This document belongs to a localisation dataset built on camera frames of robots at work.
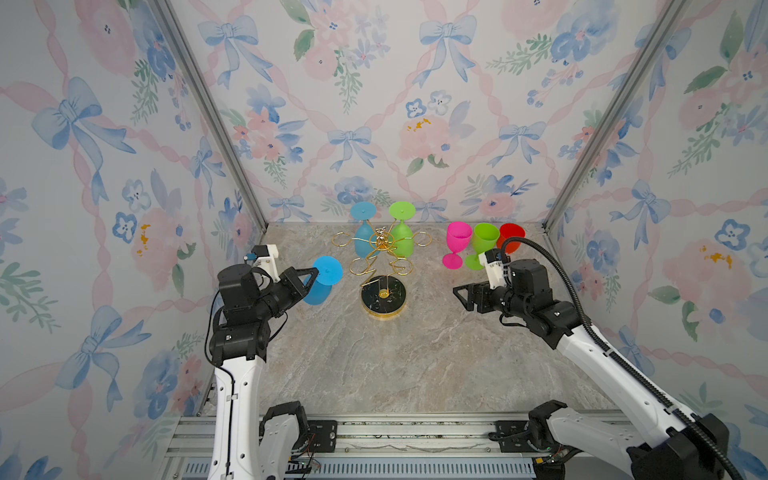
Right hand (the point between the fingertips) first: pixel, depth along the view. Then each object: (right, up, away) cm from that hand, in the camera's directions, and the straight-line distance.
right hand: (464, 286), depth 77 cm
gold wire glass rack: (-21, -4, +21) cm, 30 cm away
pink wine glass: (+4, +14, +23) cm, 27 cm away
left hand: (-36, +5, -9) cm, 37 cm away
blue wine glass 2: (-25, +11, -1) cm, 28 cm away
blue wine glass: (-33, +4, -7) cm, 34 cm away
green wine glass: (+11, +13, +18) cm, 25 cm away
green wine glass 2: (-16, +14, +10) cm, 23 cm away
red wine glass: (+19, +16, +20) cm, 32 cm away
